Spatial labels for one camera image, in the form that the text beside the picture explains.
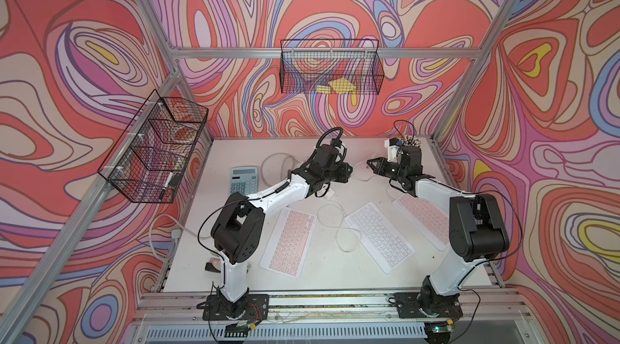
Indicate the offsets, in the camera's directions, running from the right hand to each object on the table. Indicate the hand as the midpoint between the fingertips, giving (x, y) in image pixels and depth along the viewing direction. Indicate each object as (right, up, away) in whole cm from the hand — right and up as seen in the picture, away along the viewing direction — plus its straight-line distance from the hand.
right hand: (368, 166), depth 94 cm
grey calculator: (-52, -6, +7) cm, 53 cm away
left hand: (-7, -1, -8) cm, 11 cm away
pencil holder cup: (+17, +10, -1) cm, 19 cm away
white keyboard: (+3, -26, -7) cm, 27 cm away
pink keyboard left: (-31, -28, -8) cm, 43 cm away
